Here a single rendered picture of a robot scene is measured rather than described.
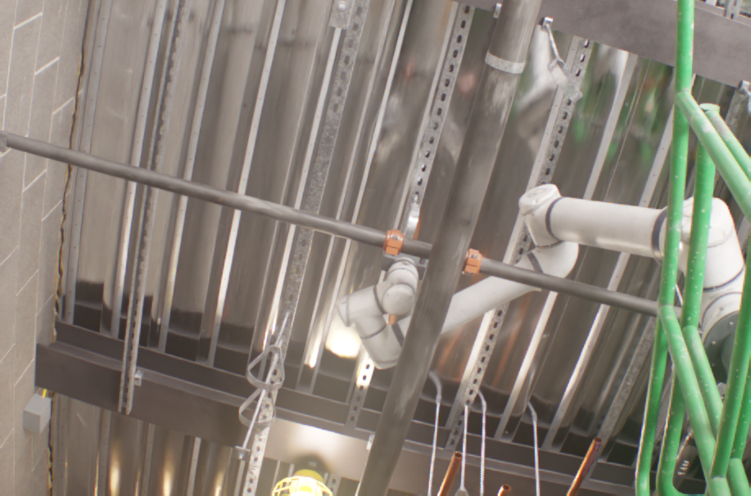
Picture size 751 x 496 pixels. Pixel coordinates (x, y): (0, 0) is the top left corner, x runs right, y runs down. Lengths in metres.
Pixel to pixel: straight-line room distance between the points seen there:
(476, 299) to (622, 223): 0.53
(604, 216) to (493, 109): 0.41
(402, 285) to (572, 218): 0.49
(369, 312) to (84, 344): 1.56
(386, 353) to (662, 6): 1.31
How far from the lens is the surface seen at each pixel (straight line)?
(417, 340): 2.57
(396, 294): 2.60
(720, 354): 2.19
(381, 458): 2.81
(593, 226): 2.48
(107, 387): 3.72
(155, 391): 3.65
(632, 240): 2.38
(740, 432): 1.69
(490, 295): 2.71
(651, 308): 2.66
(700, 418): 1.72
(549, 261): 2.71
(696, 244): 2.01
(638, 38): 2.94
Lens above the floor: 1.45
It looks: 66 degrees up
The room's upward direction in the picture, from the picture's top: 15 degrees clockwise
